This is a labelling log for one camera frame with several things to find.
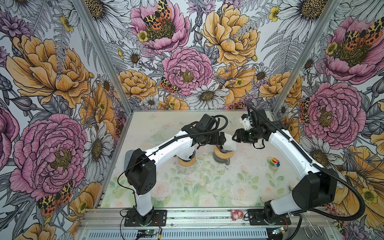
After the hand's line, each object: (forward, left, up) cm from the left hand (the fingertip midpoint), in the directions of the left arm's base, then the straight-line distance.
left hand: (217, 143), depth 82 cm
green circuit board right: (-38, -26, -17) cm, 49 cm away
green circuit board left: (-37, +33, -17) cm, 53 cm away
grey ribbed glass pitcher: (-3, -7, -16) cm, 17 cm away
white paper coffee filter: (-4, +17, -3) cm, 18 cm away
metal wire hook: (-36, -43, -16) cm, 58 cm away
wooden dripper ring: (-3, -4, -8) cm, 9 cm away
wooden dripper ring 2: (-9, +17, -5) cm, 20 cm away
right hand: (0, -11, +1) cm, 11 cm away
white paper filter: (0, -7, -1) cm, 7 cm away
